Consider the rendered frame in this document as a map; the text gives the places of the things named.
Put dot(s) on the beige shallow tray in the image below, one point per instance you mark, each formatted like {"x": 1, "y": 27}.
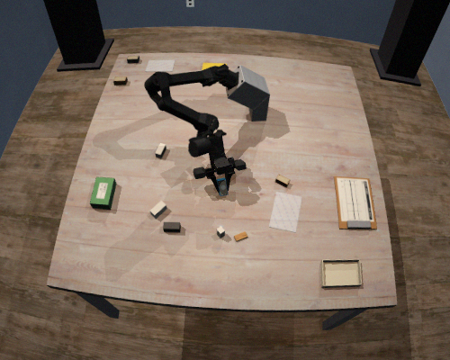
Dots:
{"x": 344, "y": 272}

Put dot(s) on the orange flat bar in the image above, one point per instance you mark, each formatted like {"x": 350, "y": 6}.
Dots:
{"x": 241, "y": 236}

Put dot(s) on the yellow rectangular block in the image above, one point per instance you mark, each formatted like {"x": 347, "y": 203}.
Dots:
{"x": 208, "y": 65}

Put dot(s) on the white patterned sheet of paper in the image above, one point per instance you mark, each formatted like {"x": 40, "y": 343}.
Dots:
{"x": 285, "y": 212}

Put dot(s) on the blue rectangular block with black mark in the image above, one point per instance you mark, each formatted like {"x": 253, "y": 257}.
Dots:
{"x": 222, "y": 184}

